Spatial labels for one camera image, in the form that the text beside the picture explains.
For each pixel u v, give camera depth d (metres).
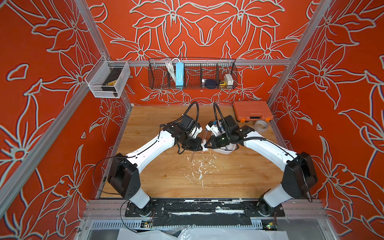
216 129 0.71
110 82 0.80
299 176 0.42
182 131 0.58
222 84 0.95
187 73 1.01
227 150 0.88
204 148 0.78
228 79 0.92
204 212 0.73
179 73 0.90
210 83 0.95
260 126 1.07
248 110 1.13
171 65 0.86
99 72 0.82
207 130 0.77
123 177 0.43
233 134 0.62
